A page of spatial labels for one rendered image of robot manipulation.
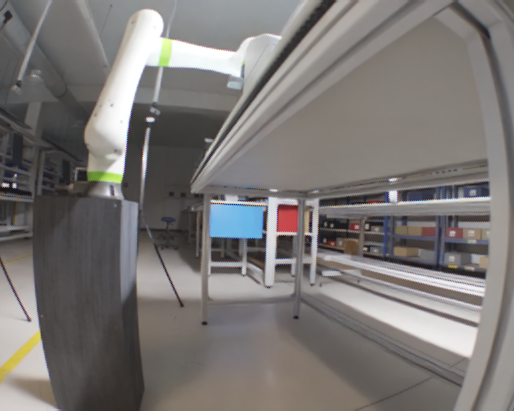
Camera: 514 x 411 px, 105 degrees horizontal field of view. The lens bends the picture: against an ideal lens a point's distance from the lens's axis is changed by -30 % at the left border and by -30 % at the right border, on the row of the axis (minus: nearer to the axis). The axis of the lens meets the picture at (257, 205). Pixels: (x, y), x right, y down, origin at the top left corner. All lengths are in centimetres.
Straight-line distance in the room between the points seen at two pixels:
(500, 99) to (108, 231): 89
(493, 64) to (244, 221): 288
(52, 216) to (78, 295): 26
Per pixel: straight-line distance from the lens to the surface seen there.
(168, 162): 1277
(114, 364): 101
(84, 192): 99
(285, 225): 320
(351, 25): 25
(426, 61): 42
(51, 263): 97
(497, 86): 26
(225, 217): 296
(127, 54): 92
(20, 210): 751
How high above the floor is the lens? 76
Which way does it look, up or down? 3 degrees up
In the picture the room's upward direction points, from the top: 2 degrees clockwise
